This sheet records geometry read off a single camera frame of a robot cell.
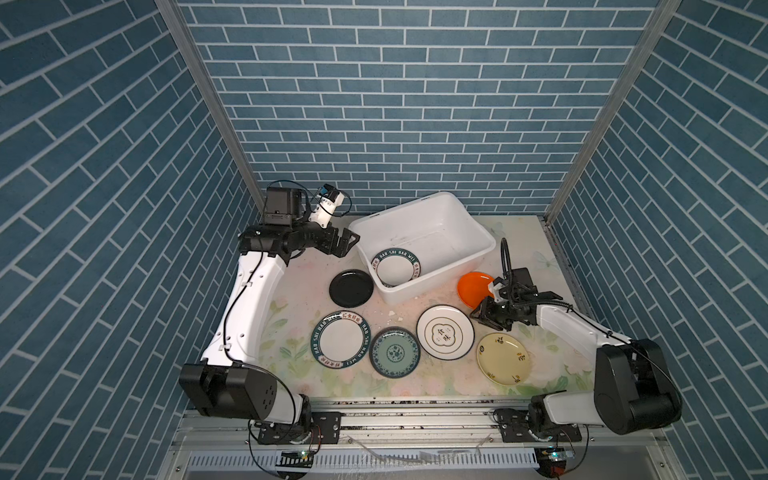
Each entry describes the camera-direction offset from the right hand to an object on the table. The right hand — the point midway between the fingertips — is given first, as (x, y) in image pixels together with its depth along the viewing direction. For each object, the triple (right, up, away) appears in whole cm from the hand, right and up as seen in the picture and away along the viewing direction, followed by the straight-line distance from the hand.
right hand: (472, 312), depth 88 cm
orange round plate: (+3, +6, +11) cm, 13 cm away
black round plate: (-38, +6, +10) cm, 39 cm away
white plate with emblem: (-8, -6, +1) cm, 10 cm away
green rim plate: (-40, -9, +2) cm, 41 cm away
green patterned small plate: (-23, -11, -2) cm, 26 cm away
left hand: (-36, +24, -14) cm, 45 cm away
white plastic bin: (-6, +27, +31) cm, 41 cm away
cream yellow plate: (+8, -13, -2) cm, 16 cm away
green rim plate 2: (-23, +13, +18) cm, 32 cm away
